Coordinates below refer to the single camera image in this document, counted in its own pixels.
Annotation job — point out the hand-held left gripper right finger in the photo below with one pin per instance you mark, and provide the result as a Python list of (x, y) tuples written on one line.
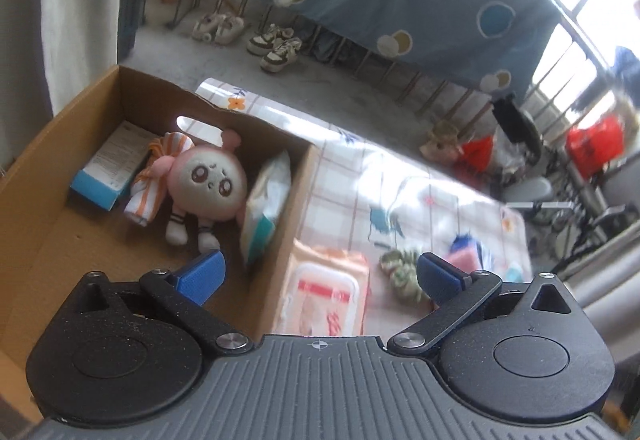
[(440, 277)]

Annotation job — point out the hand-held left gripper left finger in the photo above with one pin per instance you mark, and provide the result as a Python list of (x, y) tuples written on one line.
[(202, 280)]

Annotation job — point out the green white scrunchie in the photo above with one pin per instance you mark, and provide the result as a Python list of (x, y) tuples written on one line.
[(400, 270)]

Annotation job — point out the white teal tissue pack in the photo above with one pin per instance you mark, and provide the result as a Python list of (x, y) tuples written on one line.
[(265, 210)]

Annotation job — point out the orange striped towel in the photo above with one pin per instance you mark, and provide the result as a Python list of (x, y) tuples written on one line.
[(145, 200)]

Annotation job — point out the pink plush doll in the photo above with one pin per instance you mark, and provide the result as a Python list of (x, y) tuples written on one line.
[(210, 180)]

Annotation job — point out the brown cardboard box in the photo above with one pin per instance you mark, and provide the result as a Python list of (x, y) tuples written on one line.
[(90, 250)]

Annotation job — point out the blue white paper box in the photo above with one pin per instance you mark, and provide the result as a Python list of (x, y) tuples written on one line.
[(107, 160)]

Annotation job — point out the pink and blue small toy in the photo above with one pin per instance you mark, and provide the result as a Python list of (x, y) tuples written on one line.
[(466, 257)]

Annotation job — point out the dark blue packet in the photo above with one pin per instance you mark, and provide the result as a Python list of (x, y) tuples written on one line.
[(462, 237)]

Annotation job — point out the light blue white packet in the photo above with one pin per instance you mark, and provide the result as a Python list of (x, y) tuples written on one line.
[(515, 271)]

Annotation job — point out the pink wet wipes pack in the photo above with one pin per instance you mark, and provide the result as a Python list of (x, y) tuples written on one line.
[(325, 290)]

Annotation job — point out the small red bag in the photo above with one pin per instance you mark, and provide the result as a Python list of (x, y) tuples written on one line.
[(477, 154)]

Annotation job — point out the checked floral tablecloth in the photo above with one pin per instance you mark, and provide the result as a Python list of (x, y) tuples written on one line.
[(350, 180)]

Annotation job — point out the tan fuzzy slippers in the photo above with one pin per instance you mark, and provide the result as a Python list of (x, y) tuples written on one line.
[(441, 142)]

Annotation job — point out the wheelchair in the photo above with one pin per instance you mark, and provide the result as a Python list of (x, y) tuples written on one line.
[(575, 205)]

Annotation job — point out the red plastic bag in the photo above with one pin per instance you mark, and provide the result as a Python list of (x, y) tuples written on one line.
[(595, 142)]

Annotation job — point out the brown white sneaker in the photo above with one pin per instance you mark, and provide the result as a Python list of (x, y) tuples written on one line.
[(281, 56), (267, 40)]

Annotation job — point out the blue hanging clothes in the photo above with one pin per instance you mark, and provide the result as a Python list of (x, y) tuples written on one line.
[(627, 65)]

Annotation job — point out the dark grey hanging cloth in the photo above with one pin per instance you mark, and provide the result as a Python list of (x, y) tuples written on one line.
[(132, 0)]

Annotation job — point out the white curtain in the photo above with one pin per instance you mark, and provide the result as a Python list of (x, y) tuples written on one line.
[(85, 10)]

